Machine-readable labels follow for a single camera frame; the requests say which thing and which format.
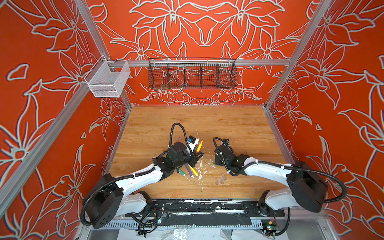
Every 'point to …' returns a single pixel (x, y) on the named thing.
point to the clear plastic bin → (107, 78)
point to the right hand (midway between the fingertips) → (215, 156)
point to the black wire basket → (192, 73)
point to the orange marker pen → (199, 146)
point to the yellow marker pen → (193, 170)
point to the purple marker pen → (189, 170)
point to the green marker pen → (181, 172)
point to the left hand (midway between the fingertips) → (202, 152)
